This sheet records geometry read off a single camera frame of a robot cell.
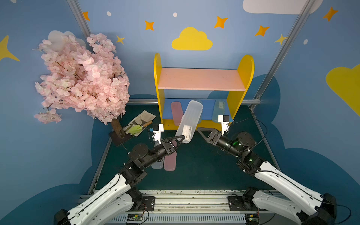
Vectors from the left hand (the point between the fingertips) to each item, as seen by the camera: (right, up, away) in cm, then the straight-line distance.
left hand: (184, 136), depth 59 cm
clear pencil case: (-16, -22, +29) cm, 40 cm away
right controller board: (+36, -46, +14) cm, 60 cm away
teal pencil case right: (+26, +15, +42) cm, 51 cm away
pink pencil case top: (-8, -19, +29) cm, 36 cm away
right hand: (+8, +3, +3) cm, 9 cm away
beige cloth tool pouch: (-32, +8, +54) cm, 63 cm away
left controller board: (-26, -44, +13) cm, 53 cm away
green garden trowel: (-36, 0, +48) cm, 60 cm away
